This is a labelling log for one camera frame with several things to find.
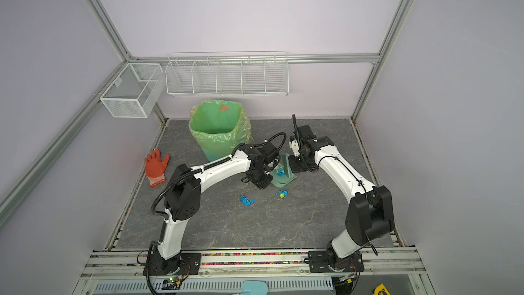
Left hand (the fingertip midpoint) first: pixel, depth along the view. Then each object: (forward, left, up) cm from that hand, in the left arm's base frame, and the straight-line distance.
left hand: (263, 186), depth 86 cm
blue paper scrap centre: (+9, -9, -5) cm, 14 cm away
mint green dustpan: (+3, -8, -3) cm, 9 cm away
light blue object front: (-34, +4, -3) cm, 35 cm away
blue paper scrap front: (-3, +8, -6) cm, 11 cm away
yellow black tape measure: (-38, -38, -4) cm, 53 cm away
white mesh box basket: (+46, +61, +18) cm, 78 cm away
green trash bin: (+34, +21, +2) cm, 40 cm away
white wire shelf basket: (+50, +15, +23) cm, 57 cm away
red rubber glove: (+18, +54, -8) cm, 58 cm away
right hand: (+5, -14, +6) cm, 16 cm away
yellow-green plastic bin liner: (+34, +21, +3) cm, 41 cm away
